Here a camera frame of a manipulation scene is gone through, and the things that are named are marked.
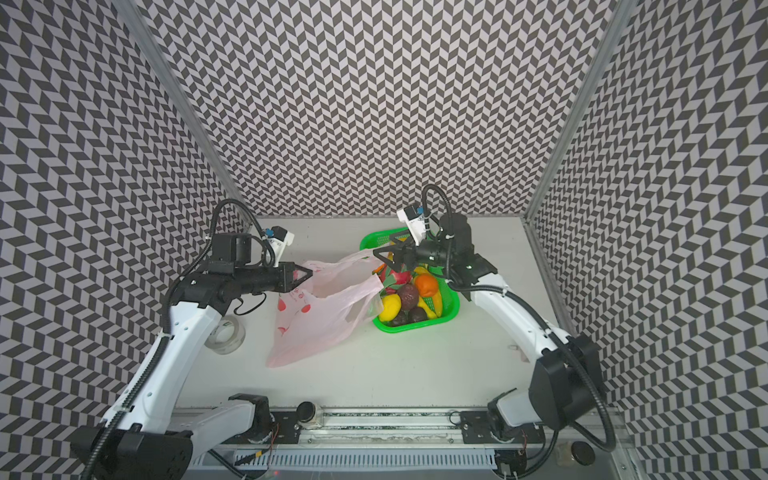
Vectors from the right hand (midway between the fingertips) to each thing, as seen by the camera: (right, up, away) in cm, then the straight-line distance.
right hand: (382, 254), depth 72 cm
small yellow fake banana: (+16, -16, +19) cm, 30 cm away
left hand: (-18, -5, -1) cm, 18 cm away
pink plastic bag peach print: (-9, -9, -8) cm, 14 cm away
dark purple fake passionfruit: (+7, -13, +14) cm, 21 cm away
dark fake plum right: (+10, -19, +16) cm, 27 cm away
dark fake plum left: (+5, -19, +14) cm, 24 cm away
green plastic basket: (+19, -14, +15) cm, 28 cm away
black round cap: (+43, -42, -10) cm, 61 cm away
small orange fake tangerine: (+13, -10, +18) cm, 25 cm away
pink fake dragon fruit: (+2, -8, +17) cm, 19 cm away
